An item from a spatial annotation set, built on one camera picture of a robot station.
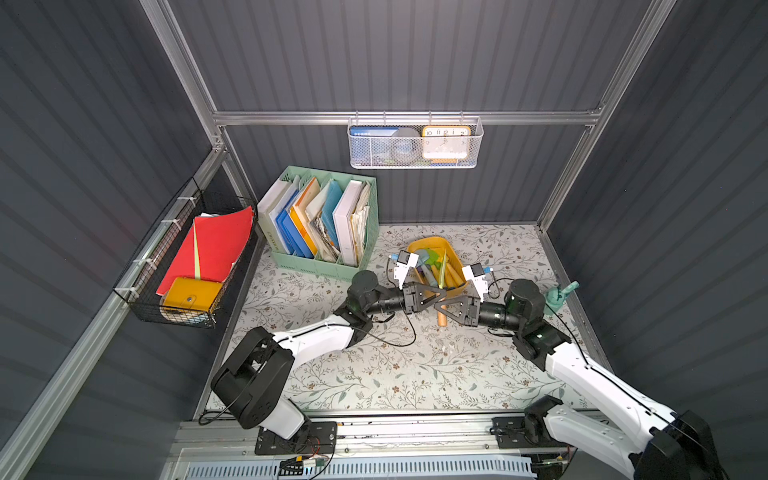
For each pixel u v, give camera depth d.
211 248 0.75
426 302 0.68
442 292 0.69
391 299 0.67
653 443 0.40
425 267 1.01
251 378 0.46
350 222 0.89
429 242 1.10
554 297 0.89
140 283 0.61
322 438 0.74
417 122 0.89
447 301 0.68
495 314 0.64
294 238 0.97
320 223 0.94
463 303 0.65
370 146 0.84
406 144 0.90
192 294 0.64
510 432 0.74
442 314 0.68
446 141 0.88
